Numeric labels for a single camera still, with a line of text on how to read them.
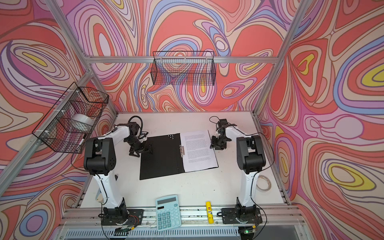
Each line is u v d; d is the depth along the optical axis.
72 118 0.68
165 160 0.92
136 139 0.86
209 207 0.75
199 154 0.96
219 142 0.87
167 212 0.73
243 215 0.65
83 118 0.74
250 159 0.54
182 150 0.98
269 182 0.83
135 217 0.73
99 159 0.53
